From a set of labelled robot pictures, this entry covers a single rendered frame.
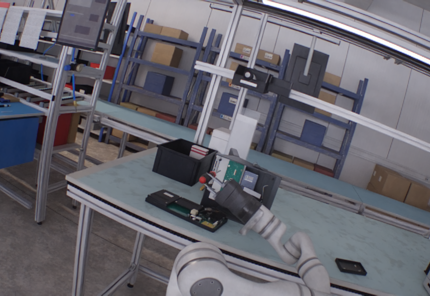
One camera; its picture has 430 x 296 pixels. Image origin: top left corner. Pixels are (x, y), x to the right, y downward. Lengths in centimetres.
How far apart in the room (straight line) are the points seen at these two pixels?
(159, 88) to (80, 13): 329
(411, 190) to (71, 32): 425
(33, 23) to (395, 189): 444
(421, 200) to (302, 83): 262
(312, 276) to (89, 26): 180
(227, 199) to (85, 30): 147
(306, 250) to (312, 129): 392
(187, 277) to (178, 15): 541
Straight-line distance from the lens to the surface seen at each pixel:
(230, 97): 485
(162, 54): 521
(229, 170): 120
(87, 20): 211
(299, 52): 300
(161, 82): 519
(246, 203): 96
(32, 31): 269
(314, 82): 298
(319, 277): 90
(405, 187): 462
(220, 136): 171
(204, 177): 95
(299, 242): 96
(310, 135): 480
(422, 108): 568
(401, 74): 557
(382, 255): 147
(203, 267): 55
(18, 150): 243
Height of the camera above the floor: 145
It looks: 11 degrees down
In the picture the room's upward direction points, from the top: 16 degrees clockwise
